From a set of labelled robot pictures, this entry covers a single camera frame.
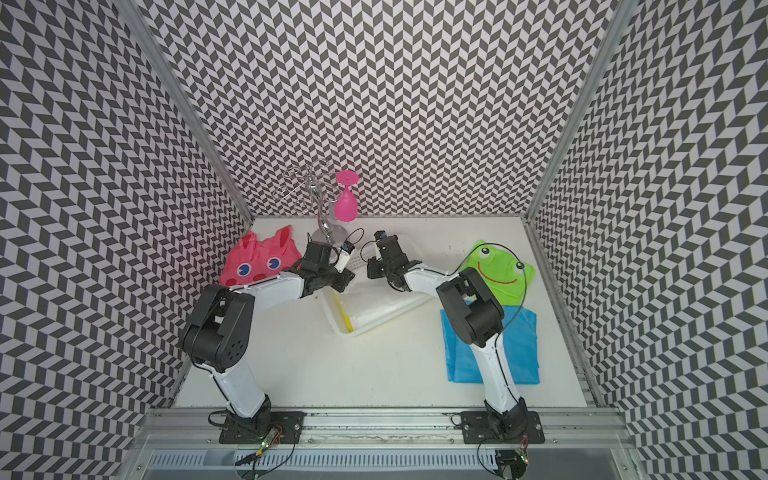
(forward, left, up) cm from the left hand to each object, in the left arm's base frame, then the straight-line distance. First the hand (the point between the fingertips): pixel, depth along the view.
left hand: (348, 274), depth 97 cm
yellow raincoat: (-15, -1, -1) cm, 15 cm away
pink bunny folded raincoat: (+7, +35, -1) cm, 36 cm away
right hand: (+4, -7, -1) cm, 8 cm away
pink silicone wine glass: (+19, +1, +13) cm, 23 cm away
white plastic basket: (-13, -8, +4) cm, 15 cm away
